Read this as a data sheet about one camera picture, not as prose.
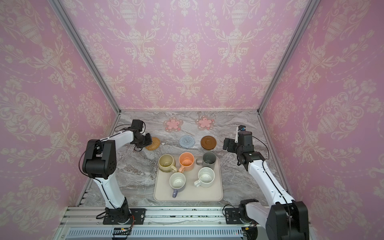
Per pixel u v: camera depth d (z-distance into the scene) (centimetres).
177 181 85
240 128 75
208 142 103
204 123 113
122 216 67
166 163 92
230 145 76
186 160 92
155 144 101
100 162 52
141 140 86
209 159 88
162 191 81
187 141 103
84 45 84
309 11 70
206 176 85
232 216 73
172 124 113
